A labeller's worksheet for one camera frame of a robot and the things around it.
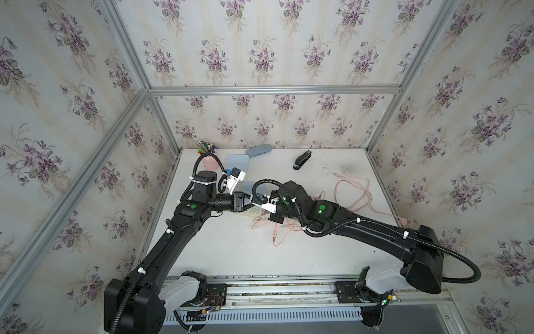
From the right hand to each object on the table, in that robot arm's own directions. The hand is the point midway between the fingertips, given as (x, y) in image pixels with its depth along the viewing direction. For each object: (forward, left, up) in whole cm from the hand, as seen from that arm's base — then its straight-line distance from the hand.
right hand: (265, 200), depth 74 cm
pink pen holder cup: (+30, +29, -15) cm, 44 cm away
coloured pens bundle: (+36, +33, -10) cm, 50 cm away
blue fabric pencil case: (+45, +6, -19) cm, 49 cm away
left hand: (-2, +2, +2) cm, 4 cm away
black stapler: (+37, -18, -18) cm, 45 cm away
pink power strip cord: (+14, -50, -22) cm, 56 cm away
